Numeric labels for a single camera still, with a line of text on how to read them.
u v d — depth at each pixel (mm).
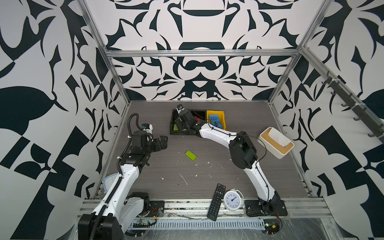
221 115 1048
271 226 710
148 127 731
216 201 748
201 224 681
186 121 748
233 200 745
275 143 917
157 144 721
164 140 747
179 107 845
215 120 1063
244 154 587
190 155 909
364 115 548
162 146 740
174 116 991
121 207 462
